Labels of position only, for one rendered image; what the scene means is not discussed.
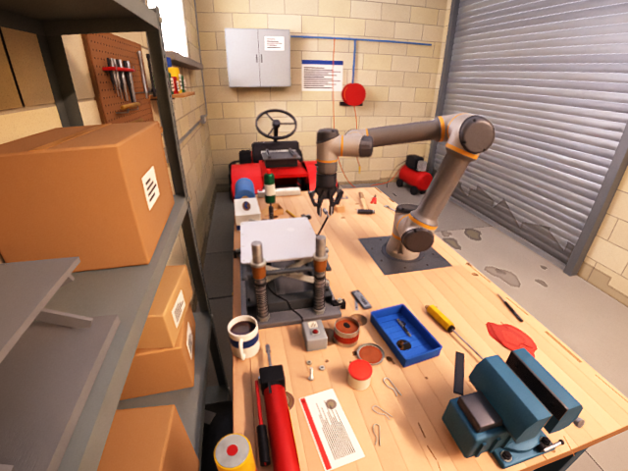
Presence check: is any large brown cardboard box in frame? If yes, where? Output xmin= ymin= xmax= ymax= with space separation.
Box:
xmin=0 ymin=121 xmax=177 ymax=273

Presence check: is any red grease gun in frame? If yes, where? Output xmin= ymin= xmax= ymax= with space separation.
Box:
xmin=253 ymin=342 xmax=302 ymax=471

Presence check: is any dark grey seat suspension base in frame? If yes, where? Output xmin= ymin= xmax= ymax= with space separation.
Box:
xmin=241 ymin=262 xmax=345 ymax=331

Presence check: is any red ride-on mower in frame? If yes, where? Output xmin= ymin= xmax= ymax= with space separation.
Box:
xmin=229 ymin=108 xmax=321 ymax=198

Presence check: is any orange hose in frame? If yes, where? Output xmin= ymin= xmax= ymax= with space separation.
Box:
xmin=331 ymin=38 xmax=364 ymax=187

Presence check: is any grey spring damper post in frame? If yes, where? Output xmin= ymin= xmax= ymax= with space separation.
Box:
xmin=312 ymin=235 xmax=330 ymax=316
xmin=249 ymin=239 xmax=270 ymax=321

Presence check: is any red air compressor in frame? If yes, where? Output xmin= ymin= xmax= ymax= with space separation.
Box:
xmin=395 ymin=153 xmax=436 ymax=196

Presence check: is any white small box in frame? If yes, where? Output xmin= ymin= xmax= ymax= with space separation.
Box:
xmin=233 ymin=196 xmax=263 ymax=227

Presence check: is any grey control box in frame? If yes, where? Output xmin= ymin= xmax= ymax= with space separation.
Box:
xmin=300 ymin=319 xmax=330 ymax=352

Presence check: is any blue wall pipe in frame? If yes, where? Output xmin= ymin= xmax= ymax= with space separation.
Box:
xmin=288 ymin=34 xmax=434 ymax=85

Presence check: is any white mug blue band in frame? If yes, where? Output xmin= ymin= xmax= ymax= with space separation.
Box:
xmin=226 ymin=314 xmax=262 ymax=361

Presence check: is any copper tin lid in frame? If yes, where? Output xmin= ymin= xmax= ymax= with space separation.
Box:
xmin=354 ymin=341 xmax=387 ymax=367

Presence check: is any green white red post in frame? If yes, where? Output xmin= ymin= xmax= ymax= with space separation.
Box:
xmin=262 ymin=171 xmax=278 ymax=220

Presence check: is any grey metal shelf unit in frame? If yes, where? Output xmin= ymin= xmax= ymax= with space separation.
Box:
xmin=0 ymin=0 xmax=218 ymax=471

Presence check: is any white instruction card red edge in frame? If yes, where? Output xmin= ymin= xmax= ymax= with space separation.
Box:
xmin=298 ymin=388 xmax=367 ymax=471

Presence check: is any grey roller shutter door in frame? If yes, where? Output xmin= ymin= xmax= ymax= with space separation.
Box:
xmin=433 ymin=0 xmax=628 ymax=277

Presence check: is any white poster blue header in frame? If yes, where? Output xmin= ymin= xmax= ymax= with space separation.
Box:
xmin=300 ymin=59 xmax=345 ymax=93

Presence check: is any cream tub red lid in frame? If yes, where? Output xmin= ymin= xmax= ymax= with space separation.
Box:
xmin=346 ymin=358 xmax=375 ymax=393

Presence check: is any blue bench vise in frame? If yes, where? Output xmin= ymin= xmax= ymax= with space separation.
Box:
xmin=441 ymin=347 xmax=586 ymax=470

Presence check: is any grey wall cabinet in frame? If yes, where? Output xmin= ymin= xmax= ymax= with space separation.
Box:
xmin=224 ymin=26 xmax=292 ymax=90

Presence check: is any brown pegboard with tools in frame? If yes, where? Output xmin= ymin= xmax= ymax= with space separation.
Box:
xmin=79 ymin=32 xmax=159 ymax=125

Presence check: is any yellow handle screwdriver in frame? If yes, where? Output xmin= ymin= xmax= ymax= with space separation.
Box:
xmin=423 ymin=303 xmax=485 ymax=362

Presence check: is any wooden wall shelf with bottles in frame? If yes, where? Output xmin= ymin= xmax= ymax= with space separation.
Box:
xmin=163 ymin=50 xmax=204 ymax=100

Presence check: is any red rag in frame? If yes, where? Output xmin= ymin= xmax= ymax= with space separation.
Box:
xmin=485 ymin=320 xmax=539 ymax=358

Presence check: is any light grey seat top plate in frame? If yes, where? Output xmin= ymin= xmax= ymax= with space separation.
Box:
xmin=237 ymin=216 xmax=318 ymax=265

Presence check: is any black cable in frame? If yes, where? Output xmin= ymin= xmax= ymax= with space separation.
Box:
xmin=278 ymin=288 xmax=309 ymax=326

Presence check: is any yellow can grey lid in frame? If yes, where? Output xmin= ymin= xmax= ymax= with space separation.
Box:
xmin=212 ymin=432 xmax=258 ymax=471

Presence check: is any dark grey flat file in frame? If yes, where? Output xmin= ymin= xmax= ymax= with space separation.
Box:
xmin=452 ymin=350 xmax=466 ymax=396

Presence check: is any window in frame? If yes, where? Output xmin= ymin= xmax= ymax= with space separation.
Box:
xmin=146 ymin=0 xmax=190 ymax=58

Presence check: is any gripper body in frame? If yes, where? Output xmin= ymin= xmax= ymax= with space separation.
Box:
xmin=315 ymin=165 xmax=340 ymax=195

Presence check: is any blue plastic tray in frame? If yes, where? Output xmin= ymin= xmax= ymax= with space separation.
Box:
xmin=369 ymin=303 xmax=444 ymax=369

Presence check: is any dark grey mounting plate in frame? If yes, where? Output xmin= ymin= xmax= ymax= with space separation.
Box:
xmin=358 ymin=235 xmax=453 ymax=277

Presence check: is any black flat strip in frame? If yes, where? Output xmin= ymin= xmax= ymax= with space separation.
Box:
xmin=497 ymin=292 xmax=525 ymax=324

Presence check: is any red hose reel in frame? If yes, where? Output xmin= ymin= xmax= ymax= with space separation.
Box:
xmin=340 ymin=81 xmax=369 ymax=108

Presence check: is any copper grease tin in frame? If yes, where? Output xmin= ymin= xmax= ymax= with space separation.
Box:
xmin=334 ymin=315 xmax=362 ymax=347

